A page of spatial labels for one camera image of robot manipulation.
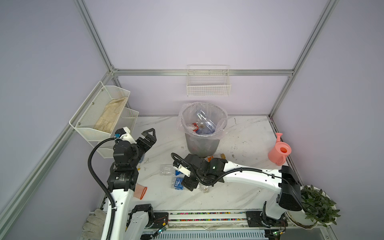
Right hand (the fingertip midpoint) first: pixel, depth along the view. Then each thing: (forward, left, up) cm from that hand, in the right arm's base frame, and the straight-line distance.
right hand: (183, 177), depth 73 cm
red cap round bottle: (+33, -5, +1) cm, 33 cm away
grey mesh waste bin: (+22, -10, -4) cm, 24 cm away
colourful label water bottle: (+29, -12, +1) cm, 31 cm away
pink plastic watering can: (+17, -54, -5) cm, 57 cm away
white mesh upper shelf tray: (+25, +47, +17) cm, 56 cm away
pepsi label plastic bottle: (0, -11, -16) cm, 19 cm away
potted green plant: (-13, -58, +1) cm, 60 cm away
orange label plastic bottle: (+9, -13, +4) cm, 16 cm away
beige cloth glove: (+30, +41, +17) cm, 53 cm away
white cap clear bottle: (+33, -14, +3) cm, 36 cm away
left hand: (+13, +15, +18) cm, 27 cm away
